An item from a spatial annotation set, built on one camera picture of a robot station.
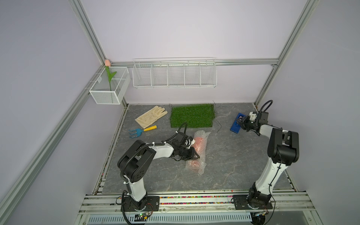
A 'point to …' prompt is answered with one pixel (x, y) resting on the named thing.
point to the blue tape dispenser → (236, 126)
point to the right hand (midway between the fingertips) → (236, 118)
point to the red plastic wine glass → (194, 164)
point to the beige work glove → (147, 119)
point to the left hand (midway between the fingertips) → (198, 159)
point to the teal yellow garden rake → (138, 131)
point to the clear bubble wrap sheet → (201, 133)
